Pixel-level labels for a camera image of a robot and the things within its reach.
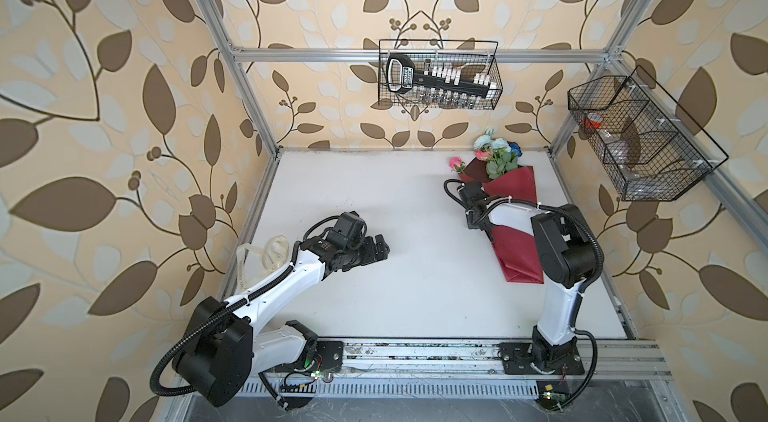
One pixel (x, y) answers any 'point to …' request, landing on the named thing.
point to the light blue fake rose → (484, 141)
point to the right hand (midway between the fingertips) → (486, 220)
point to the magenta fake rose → (456, 163)
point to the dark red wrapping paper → (514, 248)
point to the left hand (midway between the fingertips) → (380, 250)
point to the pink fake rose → (482, 155)
